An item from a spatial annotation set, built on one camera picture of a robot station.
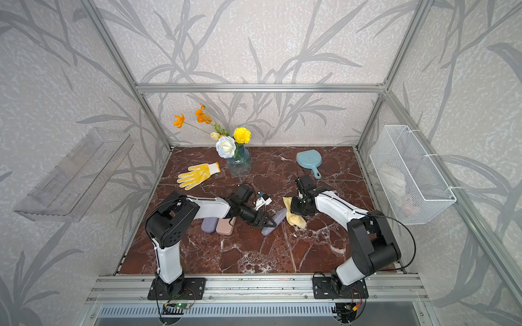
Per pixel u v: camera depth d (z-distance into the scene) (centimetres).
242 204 79
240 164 105
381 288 75
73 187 68
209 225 85
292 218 85
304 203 66
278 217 86
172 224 51
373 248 44
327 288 73
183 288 71
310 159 114
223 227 87
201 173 108
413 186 60
